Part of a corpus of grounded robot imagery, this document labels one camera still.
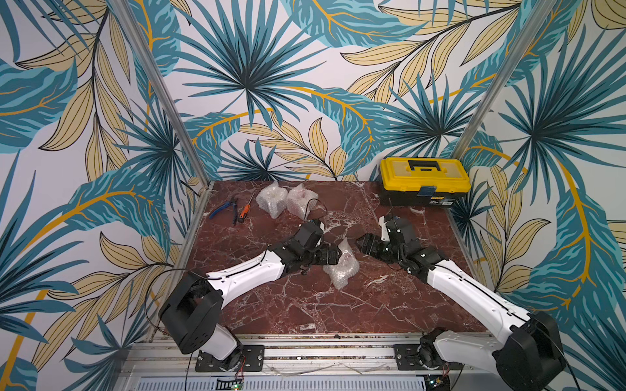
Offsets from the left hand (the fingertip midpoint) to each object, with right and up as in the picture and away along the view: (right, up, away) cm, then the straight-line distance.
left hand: (331, 257), depth 83 cm
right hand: (+11, +5, -1) cm, 12 cm away
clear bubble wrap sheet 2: (-13, +21, +19) cm, 30 cm away
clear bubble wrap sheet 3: (+6, -4, +1) cm, 7 cm away
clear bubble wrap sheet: (-23, +21, +18) cm, 36 cm away
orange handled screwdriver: (-36, +16, +26) cm, 48 cm away
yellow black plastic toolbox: (+39, +28, +19) cm, 51 cm away
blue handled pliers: (-47, +17, +27) cm, 57 cm away
